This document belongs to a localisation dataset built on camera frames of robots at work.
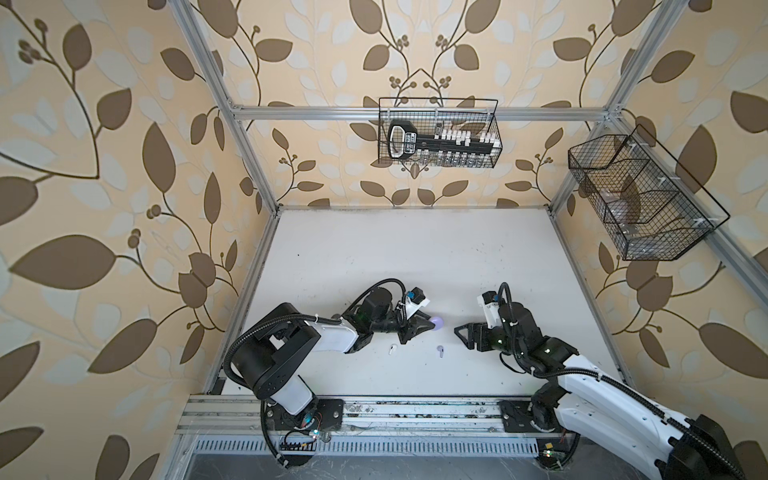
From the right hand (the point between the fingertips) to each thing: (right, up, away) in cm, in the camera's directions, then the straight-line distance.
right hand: (465, 333), depth 82 cm
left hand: (-9, +4, -1) cm, 10 cm away
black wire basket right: (+44, +34, -8) cm, 56 cm away
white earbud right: (-20, -5, +3) cm, 21 cm away
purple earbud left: (-7, -6, +3) cm, 9 cm away
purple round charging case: (-8, +3, 0) cm, 8 cm away
